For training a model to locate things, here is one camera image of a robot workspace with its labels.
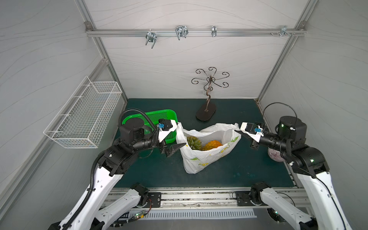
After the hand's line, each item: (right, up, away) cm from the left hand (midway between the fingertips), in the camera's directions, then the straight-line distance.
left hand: (179, 133), depth 57 cm
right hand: (+25, +2, +3) cm, 25 cm away
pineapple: (+7, -7, +13) cm, 16 cm away
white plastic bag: (+6, -15, +13) cm, 21 cm away
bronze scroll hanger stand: (+19, +10, +54) cm, 58 cm away
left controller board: (-20, -42, +12) cm, 48 cm away
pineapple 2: (+17, -11, +27) cm, 34 cm away
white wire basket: (-48, +5, +12) cm, 50 cm away
